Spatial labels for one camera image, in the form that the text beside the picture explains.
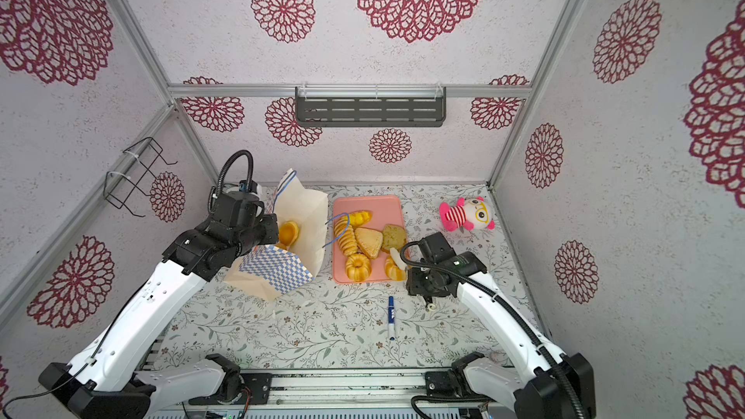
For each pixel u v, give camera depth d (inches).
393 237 40.4
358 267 36.5
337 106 36.8
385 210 44.9
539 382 15.0
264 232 25.0
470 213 40.6
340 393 28.8
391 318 33.4
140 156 31.0
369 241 38.6
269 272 30.7
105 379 14.6
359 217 43.7
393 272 35.5
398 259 32.7
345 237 38.9
